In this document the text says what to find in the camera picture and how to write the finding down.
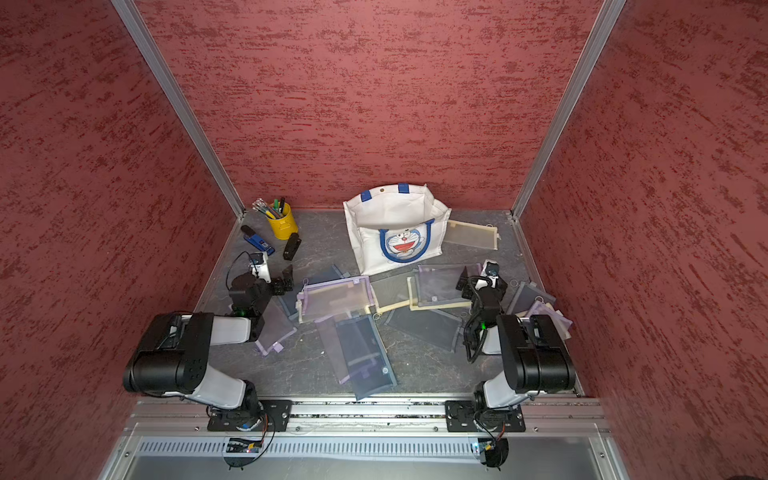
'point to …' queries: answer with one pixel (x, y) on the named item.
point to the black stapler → (292, 246)
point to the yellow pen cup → (283, 228)
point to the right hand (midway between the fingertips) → (479, 273)
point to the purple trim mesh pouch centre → (319, 301)
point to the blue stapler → (250, 236)
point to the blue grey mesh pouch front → (368, 364)
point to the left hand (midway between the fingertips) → (278, 271)
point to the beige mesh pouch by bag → (471, 234)
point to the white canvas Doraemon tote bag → (397, 227)
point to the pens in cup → (275, 212)
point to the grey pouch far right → (526, 295)
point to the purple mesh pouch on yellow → (437, 283)
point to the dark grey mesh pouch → (430, 325)
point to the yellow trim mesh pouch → (390, 291)
